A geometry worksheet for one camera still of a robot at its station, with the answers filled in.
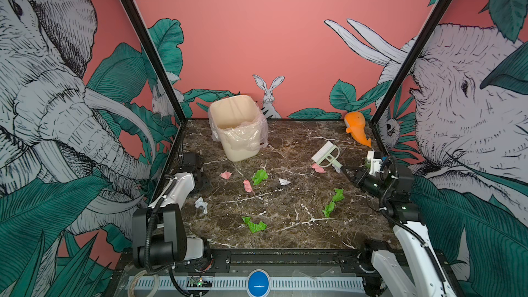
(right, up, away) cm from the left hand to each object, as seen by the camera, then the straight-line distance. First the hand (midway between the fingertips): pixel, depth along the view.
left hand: (200, 182), depth 88 cm
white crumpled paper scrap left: (0, -8, -1) cm, 8 cm away
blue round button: (+27, -30, -20) cm, 45 cm away
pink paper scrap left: (+10, +2, +9) cm, 13 cm away
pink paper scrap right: (+55, +4, +11) cm, 56 cm away
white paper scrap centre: (+37, -1, +7) cm, 38 cm away
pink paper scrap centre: (+20, -3, +5) cm, 21 cm away
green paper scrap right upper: (+62, -6, +2) cm, 62 cm away
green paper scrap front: (+25, -16, -7) cm, 30 cm away
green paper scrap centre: (+26, +2, +7) cm, 27 cm away
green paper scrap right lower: (+56, -11, -2) cm, 57 cm away
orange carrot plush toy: (+79, +27, +25) cm, 87 cm away
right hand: (+56, +9, -16) cm, 59 cm away
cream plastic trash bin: (+17, +26, -5) cm, 32 cm away
